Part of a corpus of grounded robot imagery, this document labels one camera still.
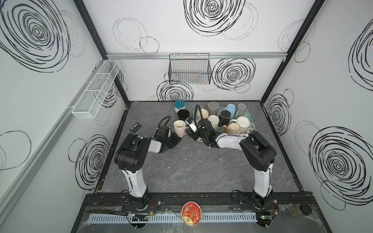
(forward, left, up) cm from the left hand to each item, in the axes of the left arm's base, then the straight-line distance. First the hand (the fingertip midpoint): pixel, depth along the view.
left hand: (183, 137), depth 97 cm
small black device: (+7, +34, +1) cm, 35 cm away
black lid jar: (-40, -56, +8) cm, 69 cm away
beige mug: (+15, -14, +8) cm, 22 cm away
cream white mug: (+12, -21, +6) cm, 25 cm away
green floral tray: (+12, -29, +5) cm, 31 cm away
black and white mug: (+14, +1, +8) cm, 16 cm away
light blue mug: (+21, -34, +8) cm, 41 cm away
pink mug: (+2, +2, +9) cm, 9 cm away
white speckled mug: (+9, -41, +7) cm, 42 cm away
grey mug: (+20, -20, +9) cm, 30 cm away
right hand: (+4, -3, +7) cm, 9 cm away
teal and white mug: (+25, +4, +6) cm, 26 cm away
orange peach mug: (+5, -32, +7) cm, 33 cm away
